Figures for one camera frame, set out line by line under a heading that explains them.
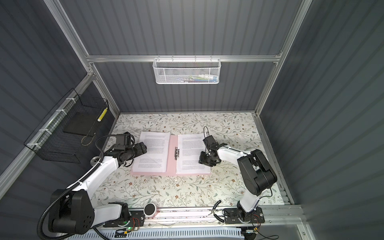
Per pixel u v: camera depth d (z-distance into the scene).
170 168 0.90
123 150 0.66
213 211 0.76
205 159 0.82
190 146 1.01
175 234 0.77
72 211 0.40
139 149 0.79
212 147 0.75
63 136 0.72
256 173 0.48
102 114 0.81
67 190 0.42
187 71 1.24
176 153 0.96
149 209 0.72
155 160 0.94
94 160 0.79
